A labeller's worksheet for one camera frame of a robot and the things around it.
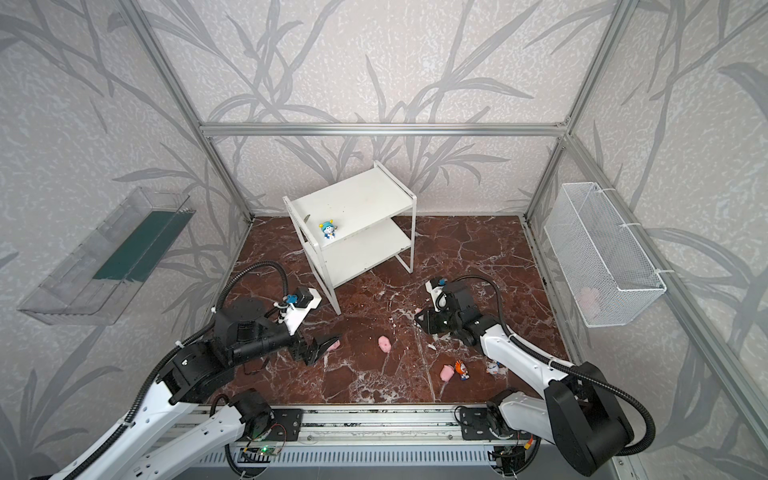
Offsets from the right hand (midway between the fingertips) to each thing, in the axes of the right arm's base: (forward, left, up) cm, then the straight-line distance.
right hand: (419, 307), depth 86 cm
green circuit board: (-33, +37, -7) cm, 50 cm away
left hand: (-10, +20, +18) cm, 29 cm away
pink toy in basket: (-4, -42, +12) cm, 44 cm away
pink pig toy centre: (-8, +10, -6) cm, 15 cm away
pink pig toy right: (-16, -7, -6) cm, 19 cm away
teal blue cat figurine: (+6, +22, +28) cm, 36 cm away
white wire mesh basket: (-6, -38, +26) cm, 47 cm away
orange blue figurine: (-15, -11, -6) cm, 20 cm away
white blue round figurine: (-15, -21, -6) cm, 26 cm away
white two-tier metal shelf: (+12, +17, +24) cm, 32 cm away
